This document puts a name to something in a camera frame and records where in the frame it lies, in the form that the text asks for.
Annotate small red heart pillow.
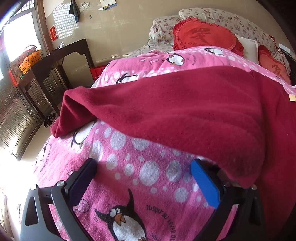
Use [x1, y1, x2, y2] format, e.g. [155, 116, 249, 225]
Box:
[258, 45, 291, 84]

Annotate dark wooden headboard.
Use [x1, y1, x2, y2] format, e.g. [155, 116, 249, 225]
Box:
[277, 44, 296, 84]

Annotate large red heart pillow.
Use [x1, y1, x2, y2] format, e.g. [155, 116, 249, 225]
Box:
[172, 17, 245, 56]

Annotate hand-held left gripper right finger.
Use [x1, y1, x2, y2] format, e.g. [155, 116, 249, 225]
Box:
[190, 159, 266, 241]

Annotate floral bed sheet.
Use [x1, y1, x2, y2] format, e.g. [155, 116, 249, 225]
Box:
[122, 43, 174, 58]

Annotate dark wooden table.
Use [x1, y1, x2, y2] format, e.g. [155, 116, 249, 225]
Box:
[22, 38, 95, 116]

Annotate pink penguin print blanket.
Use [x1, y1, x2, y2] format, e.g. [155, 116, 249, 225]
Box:
[32, 46, 296, 241]

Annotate wall calendar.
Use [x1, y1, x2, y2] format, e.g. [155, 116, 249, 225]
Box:
[102, 0, 117, 11]

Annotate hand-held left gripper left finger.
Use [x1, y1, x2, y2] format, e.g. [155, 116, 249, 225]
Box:
[20, 158, 97, 241]

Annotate white pillow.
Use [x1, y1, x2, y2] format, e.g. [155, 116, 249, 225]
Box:
[233, 35, 259, 63]

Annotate orange plastic basket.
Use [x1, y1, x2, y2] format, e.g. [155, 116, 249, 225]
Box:
[18, 50, 43, 73]

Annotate floral patterned pillows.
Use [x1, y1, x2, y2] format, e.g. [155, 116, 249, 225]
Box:
[148, 8, 290, 75]

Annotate dark red fleece sweater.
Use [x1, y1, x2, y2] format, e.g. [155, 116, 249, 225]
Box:
[50, 65, 296, 241]

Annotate wooden lattice panel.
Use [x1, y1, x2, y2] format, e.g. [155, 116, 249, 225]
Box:
[0, 86, 47, 160]

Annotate red bag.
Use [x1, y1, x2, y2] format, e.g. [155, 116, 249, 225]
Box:
[90, 65, 107, 81]

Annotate dark hanging cloth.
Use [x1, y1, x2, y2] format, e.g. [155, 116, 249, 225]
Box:
[69, 0, 81, 22]

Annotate pair of dark shoes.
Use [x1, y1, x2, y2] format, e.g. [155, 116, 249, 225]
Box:
[44, 112, 57, 127]

